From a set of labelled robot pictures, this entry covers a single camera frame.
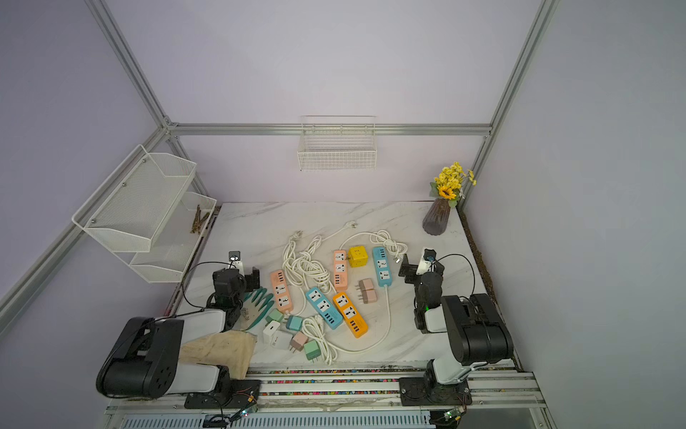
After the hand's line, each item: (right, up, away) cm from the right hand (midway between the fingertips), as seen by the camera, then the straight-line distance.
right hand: (419, 260), depth 93 cm
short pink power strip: (-49, -11, -1) cm, 50 cm away
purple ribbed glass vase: (+10, +15, +12) cm, 22 cm away
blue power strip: (-33, -16, -6) cm, 37 cm away
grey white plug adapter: (-46, -23, -13) cm, 53 cm away
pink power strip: (-28, -4, +5) cm, 29 cm away
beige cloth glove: (-61, -27, -11) cm, 67 cm away
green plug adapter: (-50, -18, -6) cm, 53 cm away
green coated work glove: (-57, -15, -5) cm, 59 cm away
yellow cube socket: (-22, +1, +5) cm, 23 cm away
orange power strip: (-24, -18, -7) cm, 31 cm away
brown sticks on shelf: (-81, +14, +4) cm, 82 cm away
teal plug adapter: (-43, -20, -7) cm, 48 cm away
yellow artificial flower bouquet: (+10, +27, -2) cm, 29 cm away
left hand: (-64, -4, 0) cm, 64 cm away
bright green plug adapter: (-36, -26, -13) cm, 46 cm away
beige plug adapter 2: (-18, -12, -2) cm, 22 cm away
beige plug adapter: (-19, -9, +1) cm, 21 cm away
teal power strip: (-13, -3, +6) cm, 14 cm away
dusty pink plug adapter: (-41, -24, -11) cm, 49 cm away
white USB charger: (-49, -20, -13) cm, 55 cm away
